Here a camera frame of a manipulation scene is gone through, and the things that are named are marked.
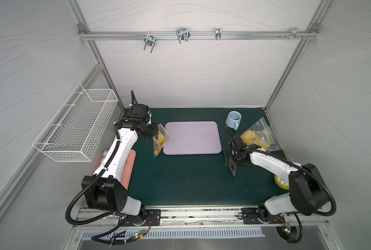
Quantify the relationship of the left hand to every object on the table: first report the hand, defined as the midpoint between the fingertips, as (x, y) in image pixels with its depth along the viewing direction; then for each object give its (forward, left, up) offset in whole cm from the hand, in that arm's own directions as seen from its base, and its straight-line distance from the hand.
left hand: (156, 131), depth 81 cm
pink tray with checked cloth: (-11, +18, -22) cm, 30 cm away
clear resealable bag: (+5, -72, -19) cm, 75 cm away
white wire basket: (-8, +33, +10) cm, 35 cm away
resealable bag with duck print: (+4, 0, -14) cm, 14 cm away
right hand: (-7, -44, -18) cm, 48 cm away
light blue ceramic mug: (+25, -48, -17) cm, 57 cm away
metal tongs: (-11, -43, -20) cm, 49 cm away
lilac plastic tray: (+6, -20, -15) cm, 26 cm away
